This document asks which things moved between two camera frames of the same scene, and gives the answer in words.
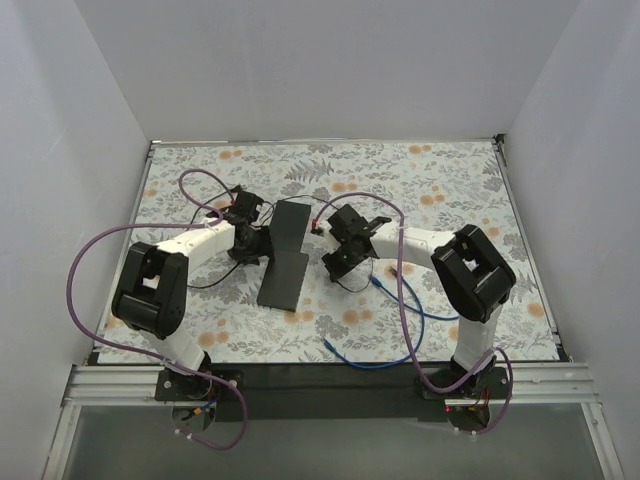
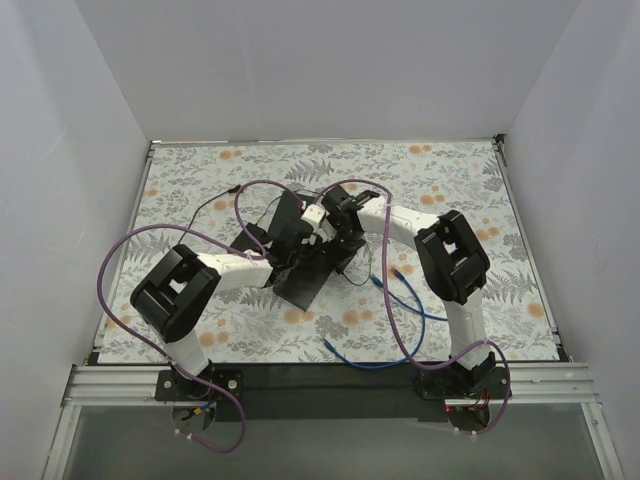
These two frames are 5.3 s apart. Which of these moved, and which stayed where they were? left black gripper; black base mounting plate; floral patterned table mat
Moved: left black gripper
Stayed: black base mounting plate; floral patterned table mat
